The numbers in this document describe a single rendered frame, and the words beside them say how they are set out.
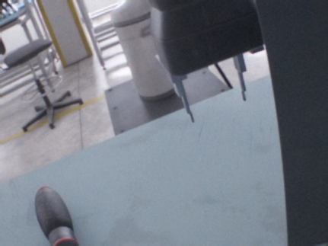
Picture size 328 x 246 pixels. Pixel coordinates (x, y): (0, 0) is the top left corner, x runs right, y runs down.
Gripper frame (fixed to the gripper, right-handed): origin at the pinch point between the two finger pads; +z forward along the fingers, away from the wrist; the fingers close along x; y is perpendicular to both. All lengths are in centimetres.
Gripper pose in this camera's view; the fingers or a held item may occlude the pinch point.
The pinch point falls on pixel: (219, 110)
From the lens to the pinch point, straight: 30.7
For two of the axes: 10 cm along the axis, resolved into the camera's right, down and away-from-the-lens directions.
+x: 9.2, -3.8, 0.8
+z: 2.8, 8.0, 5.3
